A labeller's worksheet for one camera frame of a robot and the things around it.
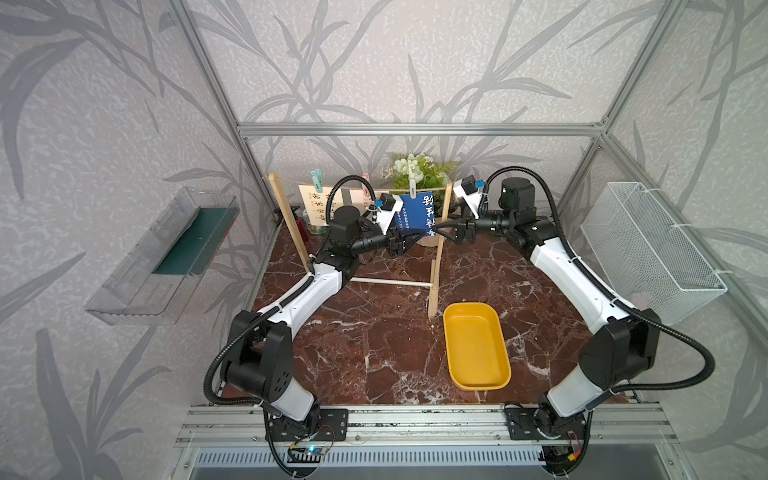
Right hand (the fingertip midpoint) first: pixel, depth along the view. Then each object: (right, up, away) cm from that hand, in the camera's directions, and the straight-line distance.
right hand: (437, 218), depth 73 cm
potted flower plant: (-3, +16, +18) cm, 24 cm away
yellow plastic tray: (+13, -39, +10) cm, 42 cm away
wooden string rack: (+1, -27, +21) cm, 34 cm away
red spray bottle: (-38, -1, +11) cm, 39 cm away
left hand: (-5, -3, +1) cm, 6 cm away
